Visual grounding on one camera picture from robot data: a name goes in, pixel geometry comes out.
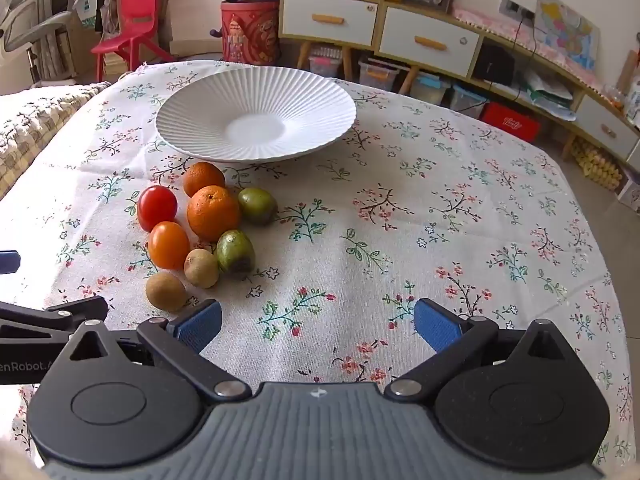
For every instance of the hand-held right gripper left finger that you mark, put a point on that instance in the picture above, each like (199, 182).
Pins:
(200, 325)

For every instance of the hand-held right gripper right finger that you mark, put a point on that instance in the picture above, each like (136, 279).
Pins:
(435, 325)

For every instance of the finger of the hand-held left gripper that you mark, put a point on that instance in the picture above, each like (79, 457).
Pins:
(75, 312)
(9, 262)

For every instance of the brown kiwi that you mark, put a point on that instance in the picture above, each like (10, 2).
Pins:
(165, 292)
(201, 268)

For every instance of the green kiwi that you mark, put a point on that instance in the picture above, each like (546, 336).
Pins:
(257, 206)
(235, 252)

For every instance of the orange tomato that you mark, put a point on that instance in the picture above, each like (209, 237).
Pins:
(168, 245)

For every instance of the orange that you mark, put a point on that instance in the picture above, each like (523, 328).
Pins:
(204, 179)
(214, 212)

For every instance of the red tomato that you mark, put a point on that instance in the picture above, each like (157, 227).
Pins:
(157, 208)

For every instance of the white ribbed plate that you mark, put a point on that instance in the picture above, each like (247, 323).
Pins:
(255, 115)

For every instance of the floral tablecloth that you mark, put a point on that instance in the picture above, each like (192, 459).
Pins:
(400, 240)

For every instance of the patterned sofa blanket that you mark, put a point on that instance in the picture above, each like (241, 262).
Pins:
(35, 125)

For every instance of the red box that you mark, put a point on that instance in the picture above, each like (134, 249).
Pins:
(510, 121)

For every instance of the clear box blue lid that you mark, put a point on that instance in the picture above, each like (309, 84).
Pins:
(430, 89)
(467, 101)

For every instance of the yellow bead rack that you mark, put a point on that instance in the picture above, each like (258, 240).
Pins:
(595, 164)

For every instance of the small white carton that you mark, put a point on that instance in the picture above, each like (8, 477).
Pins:
(631, 192)

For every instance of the grey office chair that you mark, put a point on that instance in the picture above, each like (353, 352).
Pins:
(30, 20)

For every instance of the stack of papers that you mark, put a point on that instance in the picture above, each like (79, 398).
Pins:
(547, 95)

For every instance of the black box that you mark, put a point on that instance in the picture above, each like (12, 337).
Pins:
(494, 64)

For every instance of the wooden bookshelf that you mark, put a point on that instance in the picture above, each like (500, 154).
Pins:
(85, 5)

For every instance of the red plastic chair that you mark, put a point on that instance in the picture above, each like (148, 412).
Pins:
(135, 15)

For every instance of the clear box pink lid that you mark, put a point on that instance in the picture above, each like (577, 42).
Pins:
(325, 62)

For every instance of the red printed bin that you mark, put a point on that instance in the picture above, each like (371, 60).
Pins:
(250, 32)

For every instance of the white wooden cabinet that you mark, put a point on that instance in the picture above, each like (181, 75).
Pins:
(480, 30)

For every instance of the pink lace runner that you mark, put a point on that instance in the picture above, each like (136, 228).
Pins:
(500, 25)

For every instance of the map poster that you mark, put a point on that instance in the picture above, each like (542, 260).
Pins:
(567, 30)

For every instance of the wall outlet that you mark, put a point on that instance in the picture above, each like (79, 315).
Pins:
(515, 7)

